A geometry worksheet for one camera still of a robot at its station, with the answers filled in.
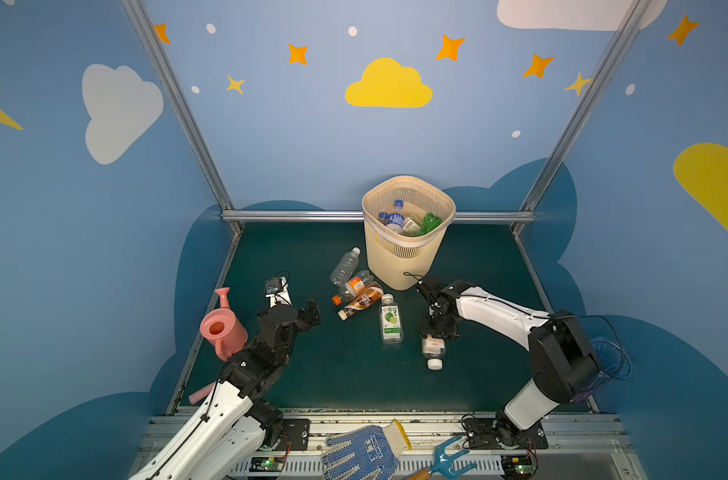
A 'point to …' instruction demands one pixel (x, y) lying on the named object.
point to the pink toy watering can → (222, 329)
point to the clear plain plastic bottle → (346, 267)
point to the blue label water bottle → (395, 222)
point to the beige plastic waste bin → (398, 262)
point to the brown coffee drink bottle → (369, 296)
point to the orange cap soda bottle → (353, 286)
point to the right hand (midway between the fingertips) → (432, 332)
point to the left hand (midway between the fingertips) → (303, 298)
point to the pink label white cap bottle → (434, 349)
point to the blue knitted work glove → (365, 452)
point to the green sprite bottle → (430, 222)
